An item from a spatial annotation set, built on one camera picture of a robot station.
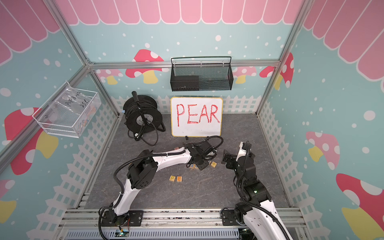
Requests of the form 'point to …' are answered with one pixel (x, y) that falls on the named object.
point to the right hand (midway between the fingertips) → (231, 151)
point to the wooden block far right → (213, 164)
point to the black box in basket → (185, 83)
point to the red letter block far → (176, 148)
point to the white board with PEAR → (196, 117)
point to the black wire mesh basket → (201, 77)
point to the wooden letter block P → (172, 178)
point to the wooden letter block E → (179, 179)
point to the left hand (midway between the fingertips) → (202, 164)
